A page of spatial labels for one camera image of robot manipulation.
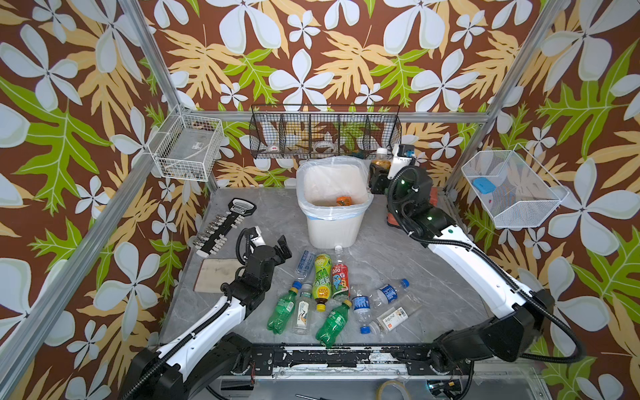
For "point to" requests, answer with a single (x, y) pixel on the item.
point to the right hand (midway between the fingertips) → (377, 165)
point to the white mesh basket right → (526, 192)
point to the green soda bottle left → (281, 317)
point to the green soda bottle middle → (329, 332)
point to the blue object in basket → (484, 185)
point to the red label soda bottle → (340, 277)
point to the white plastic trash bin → (327, 234)
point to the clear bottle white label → (392, 318)
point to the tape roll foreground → (406, 396)
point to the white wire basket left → (188, 146)
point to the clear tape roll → (325, 147)
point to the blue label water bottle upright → (361, 302)
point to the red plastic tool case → (433, 201)
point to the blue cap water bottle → (387, 293)
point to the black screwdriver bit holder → (215, 237)
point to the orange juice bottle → (344, 201)
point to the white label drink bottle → (303, 315)
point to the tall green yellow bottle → (322, 280)
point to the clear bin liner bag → (332, 187)
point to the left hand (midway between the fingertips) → (274, 238)
